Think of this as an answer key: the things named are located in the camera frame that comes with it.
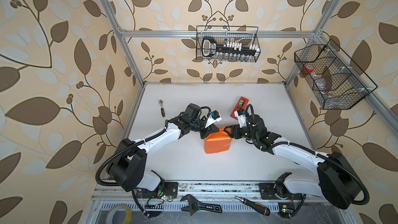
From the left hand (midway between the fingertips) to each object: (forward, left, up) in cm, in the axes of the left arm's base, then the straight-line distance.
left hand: (219, 128), depth 79 cm
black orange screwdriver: (-32, -17, -13) cm, 38 cm away
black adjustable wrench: (-32, +11, -15) cm, 37 cm away
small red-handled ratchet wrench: (+28, +40, -15) cm, 51 cm away
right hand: (+2, -5, -5) cm, 7 cm away
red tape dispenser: (+24, -16, -10) cm, 30 cm away
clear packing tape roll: (-38, +47, -12) cm, 62 cm away
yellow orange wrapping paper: (-5, +1, -5) cm, 7 cm away
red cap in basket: (+33, -51, +13) cm, 63 cm away
